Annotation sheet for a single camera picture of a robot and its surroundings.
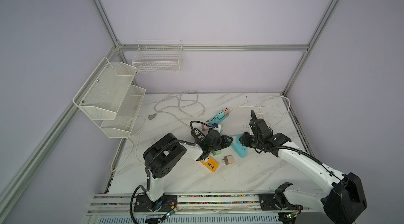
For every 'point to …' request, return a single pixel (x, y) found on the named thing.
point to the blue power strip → (216, 120)
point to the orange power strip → (210, 164)
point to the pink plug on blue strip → (225, 111)
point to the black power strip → (199, 135)
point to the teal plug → (220, 114)
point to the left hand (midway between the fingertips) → (231, 141)
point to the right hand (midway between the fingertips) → (239, 139)
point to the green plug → (216, 152)
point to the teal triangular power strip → (241, 150)
